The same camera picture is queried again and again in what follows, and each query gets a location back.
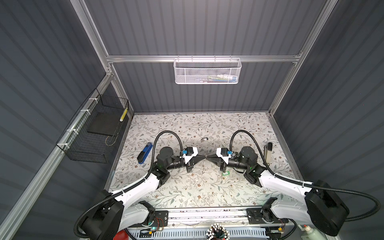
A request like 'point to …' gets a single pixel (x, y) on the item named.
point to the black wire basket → (89, 137)
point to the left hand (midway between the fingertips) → (205, 156)
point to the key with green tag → (226, 173)
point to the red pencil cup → (121, 235)
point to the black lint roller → (268, 150)
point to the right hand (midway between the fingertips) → (209, 158)
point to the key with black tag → (204, 139)
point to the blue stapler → (143, 155)
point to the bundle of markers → (217, 231)
